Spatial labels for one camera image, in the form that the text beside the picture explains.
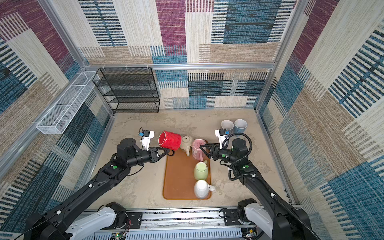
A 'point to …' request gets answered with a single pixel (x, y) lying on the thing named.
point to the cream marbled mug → (185, 143)
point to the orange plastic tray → (179, 176)
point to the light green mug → (201, 170)
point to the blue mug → (240, 126)
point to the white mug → (201, 189)
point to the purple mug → (228, 125)
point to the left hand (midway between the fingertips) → (169, 149)
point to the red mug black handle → (169, 140)
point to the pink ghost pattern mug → (197, 152)
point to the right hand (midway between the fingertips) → (202, 148)
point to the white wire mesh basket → (58, 118)
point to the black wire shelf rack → (129, 90)
